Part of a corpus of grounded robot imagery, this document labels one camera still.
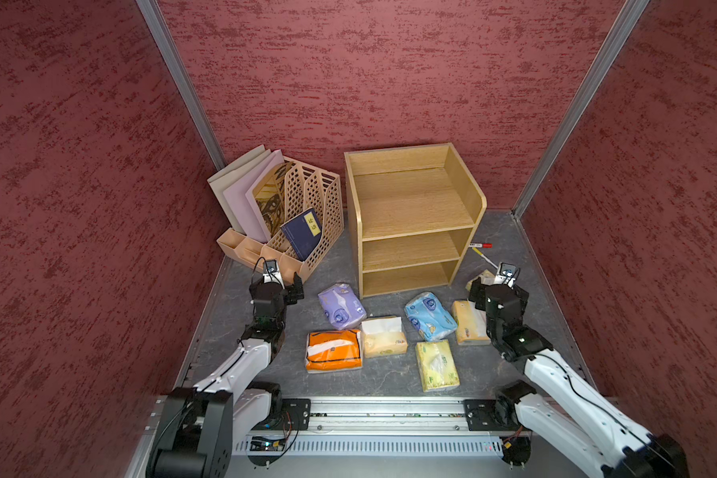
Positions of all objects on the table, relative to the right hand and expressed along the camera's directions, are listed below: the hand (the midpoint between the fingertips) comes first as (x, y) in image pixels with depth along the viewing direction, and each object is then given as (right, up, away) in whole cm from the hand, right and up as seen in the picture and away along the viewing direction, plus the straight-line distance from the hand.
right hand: (492, 286), depth 82 cm
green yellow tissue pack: (-17, -20, -5) cm, 27 cm away
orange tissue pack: (-45, -17, -4) cm, 48 cm away
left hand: (-62, +1, +5) cm, 62 cm away
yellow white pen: (+8, +7, +25) cm, 27 cm away
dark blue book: (-57, +16, +15) cm, 61 cm away
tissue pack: (-5, -11, +3) cm, 13 cm away
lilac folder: (-72, +26, +3) cm, 77 cm away
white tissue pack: (-43, -7, +5) cm, 44 cm away
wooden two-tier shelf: (-22, +22, -4) cm, 31 cm away
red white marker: (+8, +11, +28) cm, 31 cm away
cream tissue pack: (-31, -14, +1) cm, 34 cm away
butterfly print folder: (-68, +27, +13) cm, 74 cm away
